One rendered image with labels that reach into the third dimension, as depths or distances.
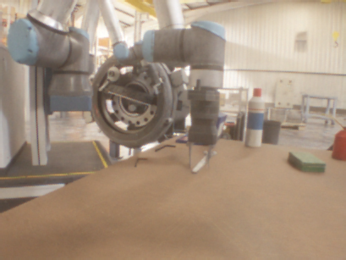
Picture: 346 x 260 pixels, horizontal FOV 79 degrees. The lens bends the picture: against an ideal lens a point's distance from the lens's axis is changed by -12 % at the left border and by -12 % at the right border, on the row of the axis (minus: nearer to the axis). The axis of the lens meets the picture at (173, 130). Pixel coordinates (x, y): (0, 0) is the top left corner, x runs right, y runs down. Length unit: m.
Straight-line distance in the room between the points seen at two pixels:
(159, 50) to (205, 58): 0.12
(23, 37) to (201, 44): 0.56
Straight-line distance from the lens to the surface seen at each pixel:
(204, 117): 0.58
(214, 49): 0.59
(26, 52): 0.85
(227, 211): 0.42
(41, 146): 1.15
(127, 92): 1.78
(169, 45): 0.61
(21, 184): 1.02
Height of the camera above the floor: 0.66
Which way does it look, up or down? 9 degrees down
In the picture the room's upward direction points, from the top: 3 degrees clockwise
